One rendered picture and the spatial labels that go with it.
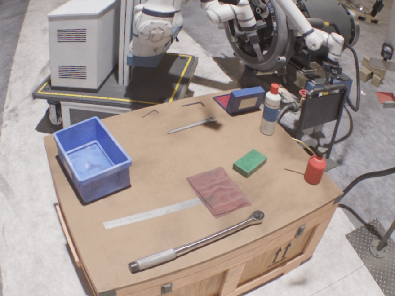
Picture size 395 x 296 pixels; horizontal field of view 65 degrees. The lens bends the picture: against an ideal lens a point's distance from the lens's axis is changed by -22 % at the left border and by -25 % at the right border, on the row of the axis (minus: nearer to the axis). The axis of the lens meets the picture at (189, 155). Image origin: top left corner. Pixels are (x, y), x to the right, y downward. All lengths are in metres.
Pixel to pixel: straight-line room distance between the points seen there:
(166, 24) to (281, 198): 0.85
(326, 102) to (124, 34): 1.16
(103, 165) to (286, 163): 0.68
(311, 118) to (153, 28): 0.96
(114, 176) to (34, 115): 1.52
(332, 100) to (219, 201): 1.07
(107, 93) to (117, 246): 1.15
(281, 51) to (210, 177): 1.23
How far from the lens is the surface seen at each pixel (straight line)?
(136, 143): 1.51
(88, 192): 1.25
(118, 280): 1.09
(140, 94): 2.09
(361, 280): 1.86
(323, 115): 2.11
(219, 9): 1.75
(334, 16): 2.85
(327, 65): 2.17
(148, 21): 1.64
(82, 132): 1.46
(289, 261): 1.63
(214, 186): 1.32
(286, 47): 2.37
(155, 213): 1.25
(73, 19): 2.01
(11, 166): 2.28
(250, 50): 2.60
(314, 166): 1.40
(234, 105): 1.66
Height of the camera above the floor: 1.40
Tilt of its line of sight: 40 degrees down
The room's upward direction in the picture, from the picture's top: 5 degrees clockwise
